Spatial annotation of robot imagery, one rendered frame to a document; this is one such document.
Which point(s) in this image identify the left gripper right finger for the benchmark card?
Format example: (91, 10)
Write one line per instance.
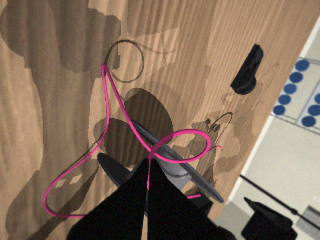
(172, 216)

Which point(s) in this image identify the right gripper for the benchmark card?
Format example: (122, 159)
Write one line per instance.
(266, 223)

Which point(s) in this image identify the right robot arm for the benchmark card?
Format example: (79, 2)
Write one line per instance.
(206, 209)

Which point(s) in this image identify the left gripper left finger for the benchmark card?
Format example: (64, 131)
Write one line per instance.
(118, 217)

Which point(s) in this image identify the black cable reel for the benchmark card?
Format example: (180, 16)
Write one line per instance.
(178, 173)

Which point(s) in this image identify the thin magenta cable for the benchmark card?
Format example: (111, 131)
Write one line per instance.
(152, 151)

